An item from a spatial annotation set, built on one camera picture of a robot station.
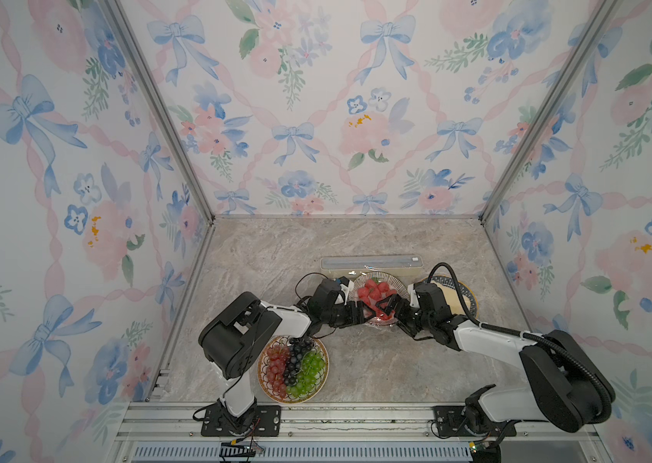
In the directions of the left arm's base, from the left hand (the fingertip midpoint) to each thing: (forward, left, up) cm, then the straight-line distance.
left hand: (372, 315), depth 87 cm
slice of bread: (+8, -28, -5) cm, 29 cm away
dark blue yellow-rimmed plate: (+11, -33, -3) cm, 35 cm away
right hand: (+2, -4, 0) cm, 4 cm away
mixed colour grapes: (-15, +22, -1) cm, 27 cm away
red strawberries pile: (+9, -1, -2) cm, 9 cm away
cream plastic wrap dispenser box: (+18, -14, +1) cm, 22 cm away
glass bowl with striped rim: (+16, -5, -3) cm, 17 cm away
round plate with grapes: (-19, +15, -3) cm, 25 cm away
